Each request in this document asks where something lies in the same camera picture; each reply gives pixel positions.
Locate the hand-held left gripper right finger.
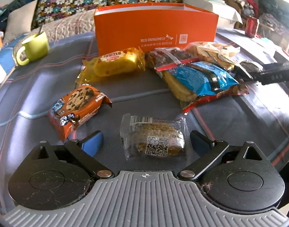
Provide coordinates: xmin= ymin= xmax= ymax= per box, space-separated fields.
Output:
xmin=178 ymin=131 xmax=265 ymax=180

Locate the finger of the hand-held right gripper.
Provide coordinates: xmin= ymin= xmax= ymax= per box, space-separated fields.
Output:
xmin=251 ymin=61 xmax=289 ymax=86

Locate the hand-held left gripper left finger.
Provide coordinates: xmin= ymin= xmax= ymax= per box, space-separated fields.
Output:
xmin=28 ymin=131 xmax=115 ymax=179

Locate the dark snack packet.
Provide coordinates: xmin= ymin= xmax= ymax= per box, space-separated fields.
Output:
xmin=233 ymin=61 xmax=263 ymax=79

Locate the clear granola bar packet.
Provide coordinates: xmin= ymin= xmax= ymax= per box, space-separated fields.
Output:
xmin=120 ymin=114 xmax=186 ymax=159

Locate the orange cardboard box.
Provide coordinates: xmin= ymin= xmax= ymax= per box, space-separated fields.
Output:
xmin=94 ymin=3 xmax=219 ymax=56

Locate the red edged snack packet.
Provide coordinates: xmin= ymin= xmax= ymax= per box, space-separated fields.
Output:
xmin=182 ymin=84 xmax=250 ymax=113

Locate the orange cookie packet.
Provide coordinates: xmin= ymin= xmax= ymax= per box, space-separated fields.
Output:
xmin=48 ymin=84 xmax=113 ymax=141

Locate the red soda can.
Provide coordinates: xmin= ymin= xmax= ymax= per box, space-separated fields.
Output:
xmin=244 ymin=17 xmax=260 ymax=37

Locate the blue cake packet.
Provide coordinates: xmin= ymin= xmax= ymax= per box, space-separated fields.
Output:
xmin=159 ymin=61 xmax=240 ymax=102

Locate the pale bread packet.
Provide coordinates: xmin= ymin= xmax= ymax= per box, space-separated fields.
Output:
xmin=186 ymin=42 xmax=241 ymax=70

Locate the plaid blue sheet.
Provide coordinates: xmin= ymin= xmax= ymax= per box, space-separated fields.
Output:
xmin=0 ymin=26 xmax=289 ymax=168

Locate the yellow cake packet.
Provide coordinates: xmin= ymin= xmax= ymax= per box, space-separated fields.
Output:
xmin=75 ymin=47 xmax=146 ymax=84

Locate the red clear snack packet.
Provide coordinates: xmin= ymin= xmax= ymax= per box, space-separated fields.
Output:
xmin=146 ymin=48 xmax=199 ymax=71

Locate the white box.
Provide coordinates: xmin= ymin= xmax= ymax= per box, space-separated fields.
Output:
xmin=182 ymin=0 xmax=242 ymax=29

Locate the green mug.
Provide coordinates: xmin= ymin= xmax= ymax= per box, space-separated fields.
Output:
xmin=15 ymin=31 xmax=50 ymax=66

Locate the blue striped blanket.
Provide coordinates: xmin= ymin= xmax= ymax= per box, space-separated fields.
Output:
xmin=0 ymin=50 xmax=17 ymax=93

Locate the beige quilted blanket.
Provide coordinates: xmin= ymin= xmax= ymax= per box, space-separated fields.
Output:
xmin=13 ymin=9 xmax=96 ymax=50

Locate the beige pillow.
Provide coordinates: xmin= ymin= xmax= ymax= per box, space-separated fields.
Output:
xmin=2 ymin=0 xmax=38 ymax=44

